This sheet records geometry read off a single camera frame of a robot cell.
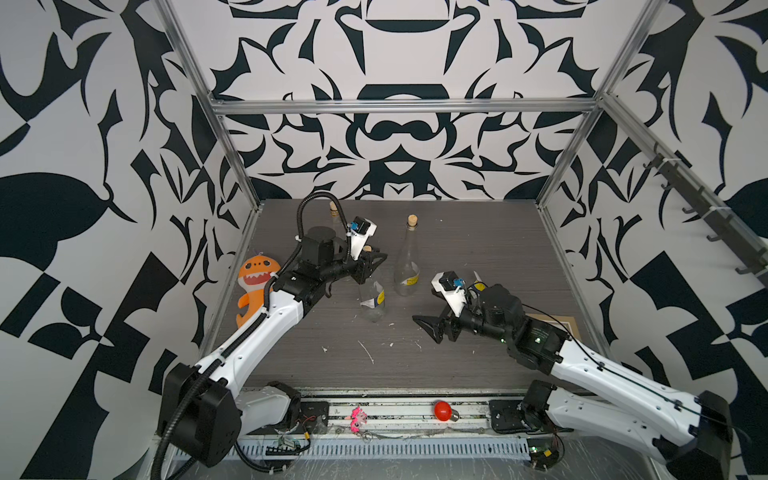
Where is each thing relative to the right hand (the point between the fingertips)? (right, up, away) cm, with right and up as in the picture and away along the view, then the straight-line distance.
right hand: (422, 300), depth 71 cm
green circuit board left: (-31, -32, -3) cm, 44 cm away
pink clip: (-15, -29, +4) cm, 33 cm away
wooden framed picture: (+45, -10, +19) cm, 50 cm away
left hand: (-10, +12, +5) cm, 17 cm away
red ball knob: (+5, -27, +3) cm, 28 cm away
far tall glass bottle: (-2, +4, +19) cm, 20 cm away
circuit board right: (+28, -36, 0) cm, 46 cm away
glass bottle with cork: (-12, -3, +8) cm, 15 cm away
